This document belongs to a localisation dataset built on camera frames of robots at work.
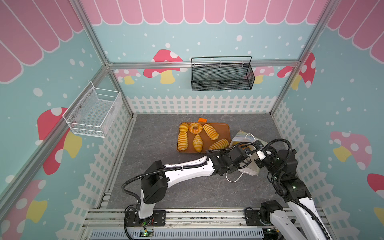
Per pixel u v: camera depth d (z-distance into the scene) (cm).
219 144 97
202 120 116
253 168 80
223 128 110
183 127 109
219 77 94
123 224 70
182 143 100
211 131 105
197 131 108
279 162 50
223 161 58
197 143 99
